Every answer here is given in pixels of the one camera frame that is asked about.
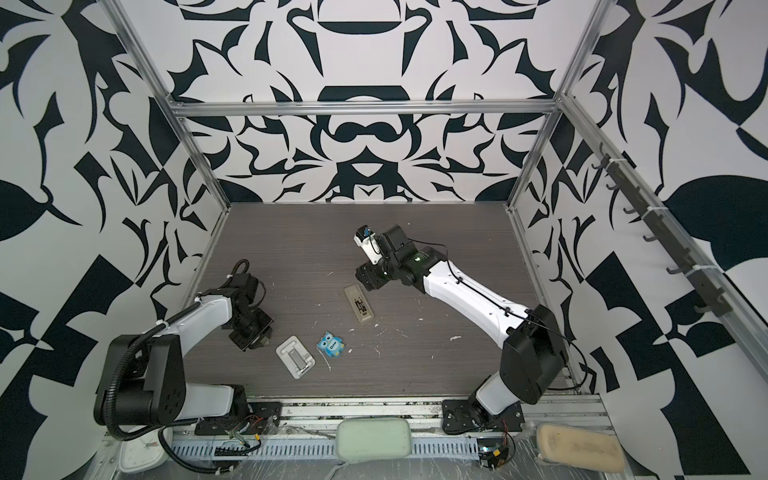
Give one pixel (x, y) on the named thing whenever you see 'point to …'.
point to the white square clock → (140, 455)
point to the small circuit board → (492, 452)
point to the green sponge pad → (373, 439)
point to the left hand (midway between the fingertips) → (269, 332)
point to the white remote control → (358, 302)
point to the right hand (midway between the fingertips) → (367, 266)
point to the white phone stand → (295, 356)
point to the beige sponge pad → (580, 448)
